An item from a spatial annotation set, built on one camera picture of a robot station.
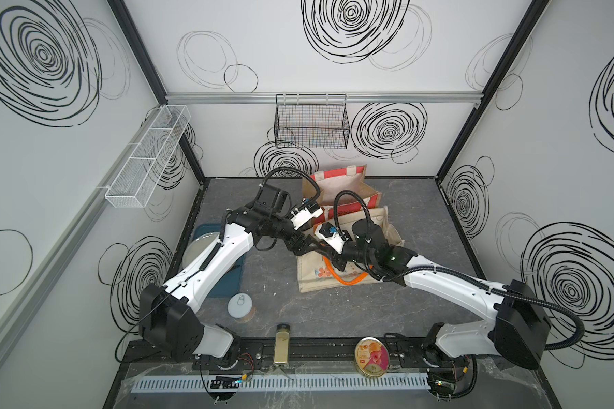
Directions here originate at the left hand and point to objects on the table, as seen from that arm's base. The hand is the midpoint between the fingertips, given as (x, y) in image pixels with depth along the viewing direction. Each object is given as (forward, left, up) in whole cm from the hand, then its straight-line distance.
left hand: (312, 235), depth 75 cm
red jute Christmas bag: (+25, -10, -7) cm, 28 cm away
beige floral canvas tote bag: (-6, -4, -9) cm, 12 cm away
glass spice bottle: (-26, +8, -18) cm, 32 cm away
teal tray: (-6, +28, -24) cm, 38 cm away
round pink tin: (-28, -18, -18) cm, 38 cm away
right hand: (-3, -2, -2) cm, 4 cm away
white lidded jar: (-16, +22, -18) cm, 32 cm away
